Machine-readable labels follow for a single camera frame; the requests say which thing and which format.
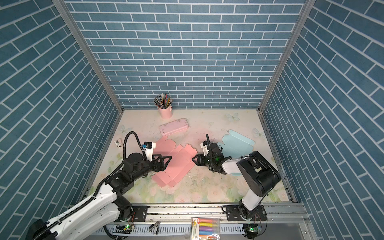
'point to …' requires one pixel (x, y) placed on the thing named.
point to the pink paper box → (180, 164)
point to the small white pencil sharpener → (118, 144)
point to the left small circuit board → (125, 229)
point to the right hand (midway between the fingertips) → (193, 158)
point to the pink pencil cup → (166, 113)
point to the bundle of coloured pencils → (163, 101)
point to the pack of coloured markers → (205, 228)
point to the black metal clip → (156, 225)
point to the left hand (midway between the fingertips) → (167, 157)
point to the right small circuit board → (251, 229)
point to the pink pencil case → (171, 127)
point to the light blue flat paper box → (235, 145)
